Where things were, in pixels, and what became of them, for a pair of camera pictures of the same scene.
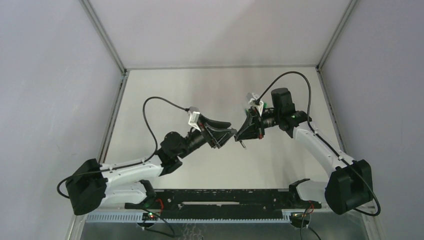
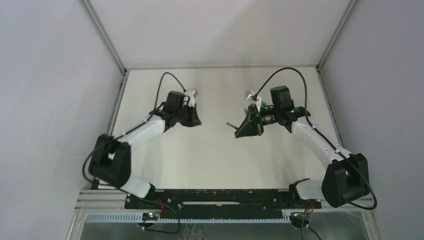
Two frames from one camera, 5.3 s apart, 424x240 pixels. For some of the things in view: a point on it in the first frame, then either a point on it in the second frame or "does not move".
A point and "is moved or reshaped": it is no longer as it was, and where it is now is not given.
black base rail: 223,204 does not move
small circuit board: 149,216 does not move
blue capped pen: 242,144 is moved or reshaped
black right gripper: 257,124 does not move
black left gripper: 209,136 → 191,116
